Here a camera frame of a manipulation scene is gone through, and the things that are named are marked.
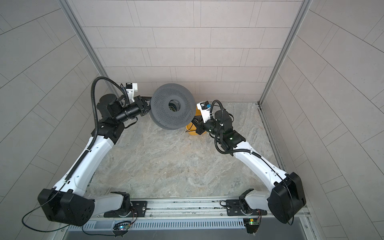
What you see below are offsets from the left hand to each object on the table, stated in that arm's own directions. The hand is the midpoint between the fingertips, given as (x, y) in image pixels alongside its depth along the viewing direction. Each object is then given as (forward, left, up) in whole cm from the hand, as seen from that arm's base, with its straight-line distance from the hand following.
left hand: (160, 99), depth 62 cm
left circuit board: (-42, +17, -36) cm, 58 cm away
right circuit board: (-41, -41, -40) cm, 70 cm away
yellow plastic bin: (-3, -12, -17) cm, 21 cm away
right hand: (-2, -12, -12) cm, 17 cm away
